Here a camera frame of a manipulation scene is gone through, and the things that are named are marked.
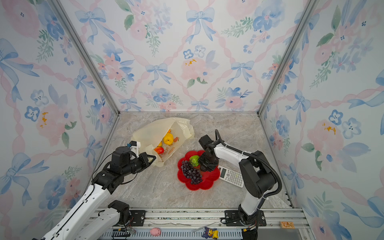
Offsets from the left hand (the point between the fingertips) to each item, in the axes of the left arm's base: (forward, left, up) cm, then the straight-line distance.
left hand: (156, 155), depth 75 cm
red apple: (+12, +3, -15) cm, 20 cm away
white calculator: (-4, -42, -17) cm, 45 cm away
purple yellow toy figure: (-31, -26, -15) cm, 43 cm away
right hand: (+3, -23, -16) cm, 28 cm away
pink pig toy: (-30, -2, -17) cm, 35 cm away
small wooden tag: (-27, -64, -17) cm, 72 cm away
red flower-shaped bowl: (-4, -28, -18) cm, 33 cm away
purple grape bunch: (-3, -18, -15) cm, 24 cm away
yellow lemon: (+19, -2, -13) cm, 23 cm away
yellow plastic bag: (+15, +2, -4) cm, 15 cm away
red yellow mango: (+22, -6, -17) cm, 28 cm away
